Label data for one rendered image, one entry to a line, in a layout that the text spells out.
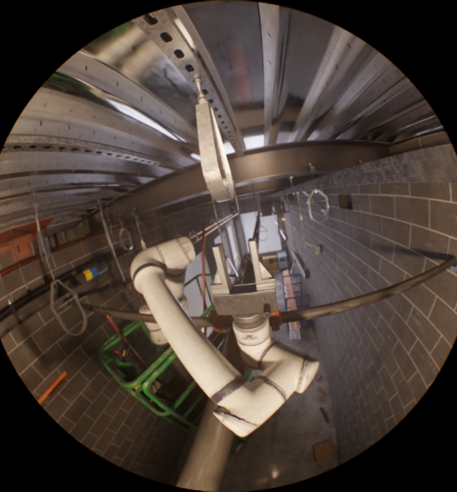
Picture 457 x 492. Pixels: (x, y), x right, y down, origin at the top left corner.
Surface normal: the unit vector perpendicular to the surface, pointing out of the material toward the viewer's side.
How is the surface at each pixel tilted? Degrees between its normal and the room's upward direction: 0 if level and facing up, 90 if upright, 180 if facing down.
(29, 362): 90
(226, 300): 90
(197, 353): 24
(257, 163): 90
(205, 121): 74
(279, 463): 0
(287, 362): 1
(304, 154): 90
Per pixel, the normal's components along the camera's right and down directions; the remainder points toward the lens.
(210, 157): -0.25, 0.00
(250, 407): 0.05, -0.84
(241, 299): -0.19, 0.28
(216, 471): 0.58, -0.74
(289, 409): -0.21, -0.95
